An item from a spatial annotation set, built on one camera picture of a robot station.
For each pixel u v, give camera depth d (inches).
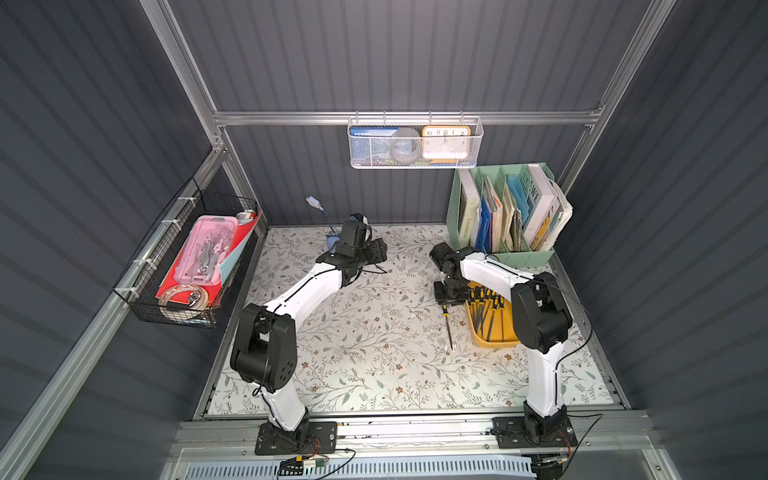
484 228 37.6
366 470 27.3
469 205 36.6
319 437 29.0
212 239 29.5
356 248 27.5
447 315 37.8
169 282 26.7
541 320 21.3
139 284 23.9
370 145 33.1
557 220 35.9
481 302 38.2
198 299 26.2
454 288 32.5
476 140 33.3
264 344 18.7
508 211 37.6
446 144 34.8
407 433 29.7
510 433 28.8
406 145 35.6
